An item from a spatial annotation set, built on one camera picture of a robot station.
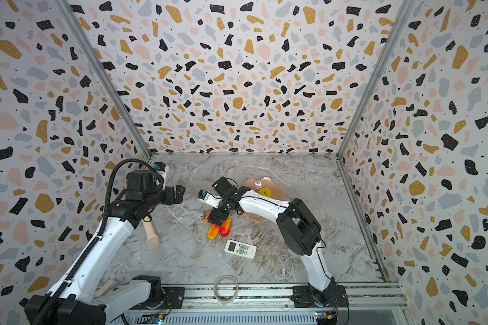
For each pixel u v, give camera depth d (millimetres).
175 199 708
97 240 451
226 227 880
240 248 849
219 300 731
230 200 668
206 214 920
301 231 514
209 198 798
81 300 385
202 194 792
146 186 585
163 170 689
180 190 716
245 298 760
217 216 799
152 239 843
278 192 1055
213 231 876
